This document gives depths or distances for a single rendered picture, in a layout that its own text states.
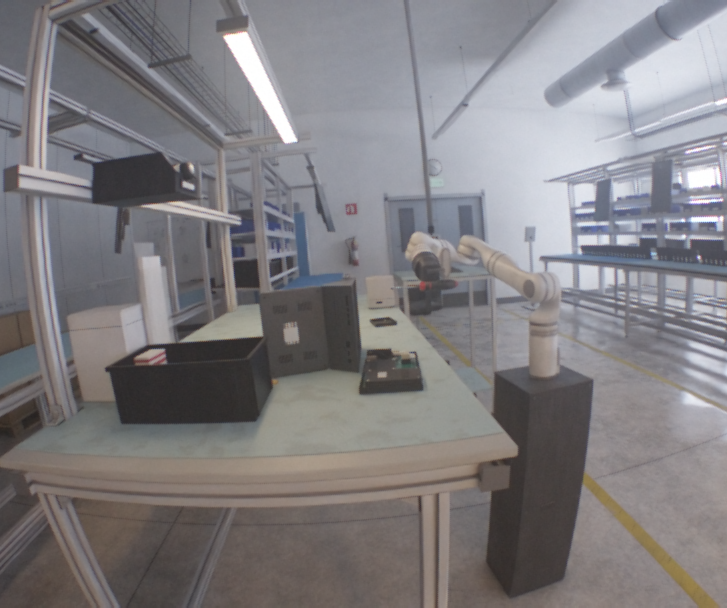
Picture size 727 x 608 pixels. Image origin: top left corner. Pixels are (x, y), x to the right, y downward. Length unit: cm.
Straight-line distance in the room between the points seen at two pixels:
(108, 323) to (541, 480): 129
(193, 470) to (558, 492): 116
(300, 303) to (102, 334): 47
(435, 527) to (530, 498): 74
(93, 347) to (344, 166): 701
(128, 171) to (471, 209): 739
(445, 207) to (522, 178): 166
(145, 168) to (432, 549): 95
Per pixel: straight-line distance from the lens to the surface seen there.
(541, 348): 133
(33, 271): 99
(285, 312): 101
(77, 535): 96
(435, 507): 71
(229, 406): 79
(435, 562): 79
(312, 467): 61
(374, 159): 780
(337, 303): 100
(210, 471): 65
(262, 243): 372
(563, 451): 142
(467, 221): 803
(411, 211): 781
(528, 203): 844
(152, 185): 99
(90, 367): 106
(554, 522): 157
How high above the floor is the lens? 130
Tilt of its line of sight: 8 degrees down
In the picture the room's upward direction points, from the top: 5 degrees counter-clockwise
